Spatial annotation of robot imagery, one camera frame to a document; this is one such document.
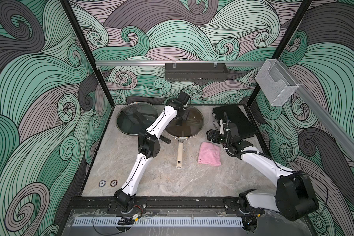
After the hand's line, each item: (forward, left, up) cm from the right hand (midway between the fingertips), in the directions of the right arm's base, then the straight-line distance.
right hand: (210, 134), depth 87 cm
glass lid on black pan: (+14, +48, 0) cm, 50 cm away
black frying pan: (+16, +50, -2) cm, 53 cm away
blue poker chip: (-24, +64, -12) cm, 69 cm away
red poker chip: (-24, +57, -12) cm, 63 cm away
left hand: (+17, +16, +1) cm, 23 cm away
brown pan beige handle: (-9, +19, -3) cm, 21 cm away
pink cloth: (-8, 0, -10) cm, 13 cm away
